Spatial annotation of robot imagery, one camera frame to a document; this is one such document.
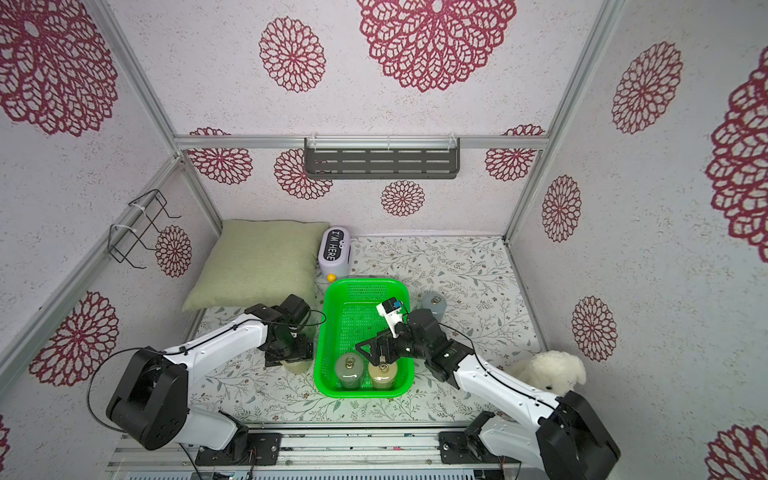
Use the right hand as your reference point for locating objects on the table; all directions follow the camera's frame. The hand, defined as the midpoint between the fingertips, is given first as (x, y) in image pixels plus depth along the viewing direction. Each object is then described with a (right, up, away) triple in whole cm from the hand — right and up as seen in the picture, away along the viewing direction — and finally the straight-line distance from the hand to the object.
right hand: (365, 339), depth 77 cm
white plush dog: (+42, -5, -11) cm, 44 cm away
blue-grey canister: (+21, +8, +15) cm, 27 cm away
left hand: (-20, -8, +9) cm, 23 cm away
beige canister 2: (+4, -10, 0) cm, 11 cm away
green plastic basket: (-7, +2, +21) cm, 23 cm away
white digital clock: (-12, +24, +26) cm, 37 cm away
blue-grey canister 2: (+12, +7, -16) cm, 21 cm away
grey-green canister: (-4, -8, +1) cm, 9 cm away
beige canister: (-20, -10, +8) cm, 24 cm away
